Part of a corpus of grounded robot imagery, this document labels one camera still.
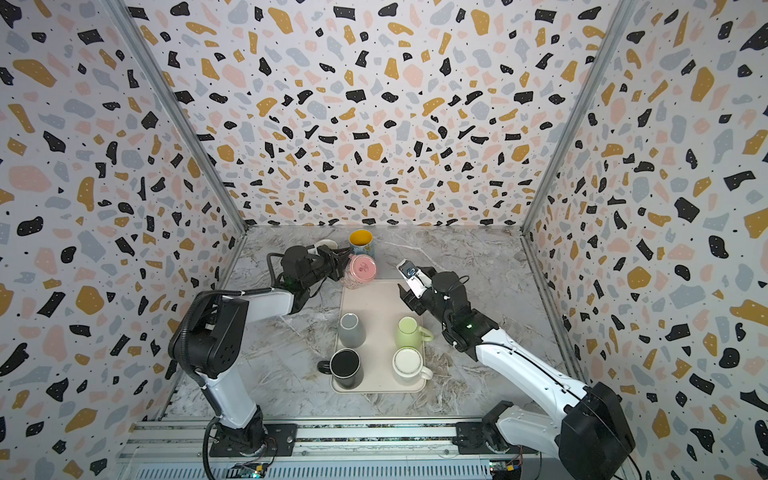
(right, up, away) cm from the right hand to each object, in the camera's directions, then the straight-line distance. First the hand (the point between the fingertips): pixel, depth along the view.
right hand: (408, 270), depth 77 cm
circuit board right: (+22, -48, -6) cm, 53 cm away
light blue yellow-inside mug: (-16, +8, +32) cm, 37 cm away
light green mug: (+1, -18, +5) cm, 19 cm away
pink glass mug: (-14, 0, +9) cm, 16 cm away
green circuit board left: (-38, -47, -7) cm, 61 cm away
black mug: (-16, -25, 0) cm, 30 cm away
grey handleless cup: (-16, -18, +7) cm, 25 cm away
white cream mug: (0, -26, +2) cm, 26 cm away
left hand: (-15, +7, +10) cm, 20 cm away
